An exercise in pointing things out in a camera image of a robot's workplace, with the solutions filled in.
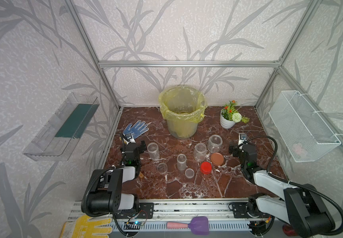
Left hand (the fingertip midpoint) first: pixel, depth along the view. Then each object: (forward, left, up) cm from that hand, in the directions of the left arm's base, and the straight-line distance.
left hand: (134, 140), depth 91 cm
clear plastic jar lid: (-14, -18, -9) cm, 25 cm away
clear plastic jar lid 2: (-17, -34, -8) cm, 39 cm away
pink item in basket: (-13, -88, +13) cm, 90 cm away
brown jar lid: (-9, -52, -7) cm, 53 cm away
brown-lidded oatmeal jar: (-1, -50, 0) cm, 50 cm away
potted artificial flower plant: (+16, -62, +7) cm, 64 cm away
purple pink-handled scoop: (-42, -38, -7) cm, 57 cm away
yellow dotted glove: (-43, +16, -8) cm, 47 cm away
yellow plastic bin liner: (+27, -31, +6) cm, 41 cm away
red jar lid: (-15, -44, -5) cm, 47 cm away
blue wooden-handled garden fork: (-19, -6, -7) cm, 21 cm away
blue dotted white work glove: (+15, +2, -9) cm, 17 cm away
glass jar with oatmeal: (-5, -12, -2) cm, 13 cm away
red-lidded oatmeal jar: (-10, -40, +4) cm, 41 cm away
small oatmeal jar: (-15, -30, +4) cm, 33 cm away
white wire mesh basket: (-14, -83, +27) cm, 88 cm away
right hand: (-1, -65, +3) cm, 65 cm away
